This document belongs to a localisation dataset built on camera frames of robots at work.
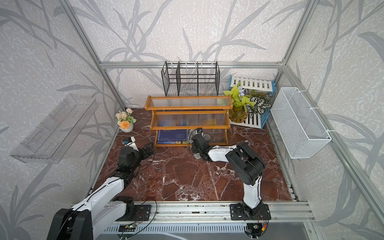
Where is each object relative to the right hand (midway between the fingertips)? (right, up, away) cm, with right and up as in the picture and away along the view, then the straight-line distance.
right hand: (196, 141), depth 98 cm
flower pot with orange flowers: (-47, +14, +1) cm, 49 cm away
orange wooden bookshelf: (-15, +15, +7) cm, 22 cm away
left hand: (-28, 0, -12) cm, 30 cm away
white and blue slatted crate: (+46, +36, -2) cm, 59 cm away
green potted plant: (+30, +24, -8) cm, 39 cm away
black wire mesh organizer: (-4, +44, +7) cm, 45 cm away
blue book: (-16, +3, +1) cm, 16 cm away
